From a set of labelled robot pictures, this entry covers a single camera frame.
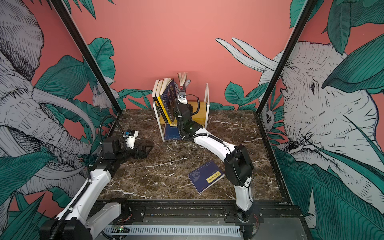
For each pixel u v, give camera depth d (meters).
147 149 0.76
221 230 0.70
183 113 0.59
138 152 0.70
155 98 0.71
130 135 0.70
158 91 0.73
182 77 0.78
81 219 0.41
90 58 0.88
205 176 0.86
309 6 0.69
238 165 0.49
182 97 0.65
